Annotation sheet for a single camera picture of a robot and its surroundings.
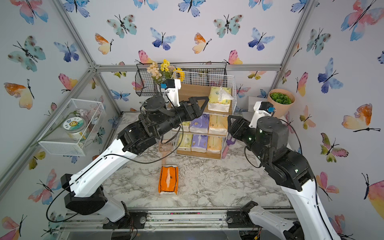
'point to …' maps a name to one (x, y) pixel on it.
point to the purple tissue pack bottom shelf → (199, 143)
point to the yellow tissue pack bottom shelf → (214, 144)
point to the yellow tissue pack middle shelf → (218, 125)
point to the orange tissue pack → (168, 179)
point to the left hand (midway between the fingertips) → (202, 98)
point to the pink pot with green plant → (283, 100)
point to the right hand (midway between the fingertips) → (234, 117)
